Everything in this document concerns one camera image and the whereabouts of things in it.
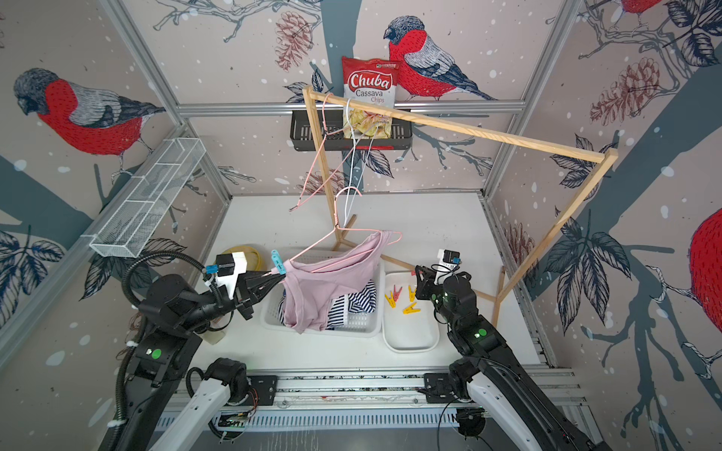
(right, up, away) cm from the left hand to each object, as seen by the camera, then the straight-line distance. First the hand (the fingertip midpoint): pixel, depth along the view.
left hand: (284, 270), depth 58 cm
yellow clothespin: (+32, -15, +34) cm, 49 cm away
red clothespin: (+27, -14, +33) cm, 45 cm away
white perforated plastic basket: (-2, -4, -3) cm, 5 cm away
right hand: (+32, -3, +20) cm, 38 cm away
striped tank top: (+17, -13, +23) cm, 31 cm away
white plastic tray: (+31, -23, +29) cm, 48 cm away
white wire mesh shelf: (-44, +7, +12) cm, 47 cm away
